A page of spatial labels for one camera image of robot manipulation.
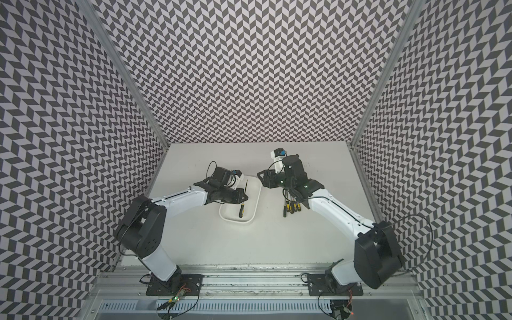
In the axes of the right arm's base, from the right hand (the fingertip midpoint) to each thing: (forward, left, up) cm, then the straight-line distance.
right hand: (263, 177), depth 81 cm
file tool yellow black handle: (-7, +10, -13) cm, 18 cm away
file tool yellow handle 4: (-3, -11, -19) cm, 23 cm away
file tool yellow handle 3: (-4, -16, -19) cm, 25 cm away
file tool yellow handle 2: (-3, -13, -19) cm, 23 cm away
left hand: (-3, +8, -14) cm, 16 cm away
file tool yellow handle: (-4, -10, -20) cm, 22 cm away
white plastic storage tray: (+7, +7, -19) cm, 21 cm away
